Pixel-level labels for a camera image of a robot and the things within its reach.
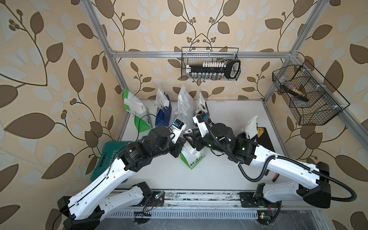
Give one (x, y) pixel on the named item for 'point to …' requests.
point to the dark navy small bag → (207, 108)
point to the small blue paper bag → (163, 118)
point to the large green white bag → (143, 121)
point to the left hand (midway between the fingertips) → (183, 138)
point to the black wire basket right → (313, 101)
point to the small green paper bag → (190, 156)
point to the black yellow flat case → (263, 139)
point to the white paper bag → (185, 111)
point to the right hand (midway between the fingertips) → (186, 133)
